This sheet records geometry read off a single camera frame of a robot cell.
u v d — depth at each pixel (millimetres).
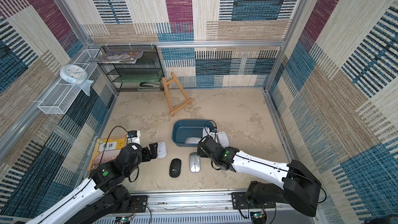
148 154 671
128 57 877
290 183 414
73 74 750
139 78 1105
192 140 996
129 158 549
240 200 738
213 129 737
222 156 602
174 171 812
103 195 516
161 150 879
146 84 1089
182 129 985
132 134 659
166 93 1145
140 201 754
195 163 839
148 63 1080
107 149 903
